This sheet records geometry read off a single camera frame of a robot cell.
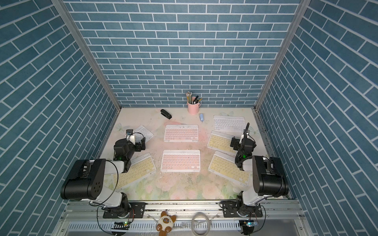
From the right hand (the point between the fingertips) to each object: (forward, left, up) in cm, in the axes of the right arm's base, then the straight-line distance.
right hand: (243, 138), depth 95 cm
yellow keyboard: (-22, +63, -6) cm, 67 cm away
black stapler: (+21, +58, -3) cm, 62 cm away
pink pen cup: (+26, +35, -2) cm, 44 cm away
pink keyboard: (-16, +39, -6) cm, 43 cm away
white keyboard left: (+4, +71, -6) cm, 71 cm away
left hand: (-6, +67, +2) cm, 67 cm away
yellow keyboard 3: (-16, +12, -6) cm, 21 cm away
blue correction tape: (+20, +29, -3) cm, 35 cm away
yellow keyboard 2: (+1, +14, -6) cm, 15 cm away
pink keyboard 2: (+5, +42, -6) cm, 43 cm away
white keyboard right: (+18, +12, -6) cm, 23 cm away
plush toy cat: (-49, +42, -3) cm, 64 cm away
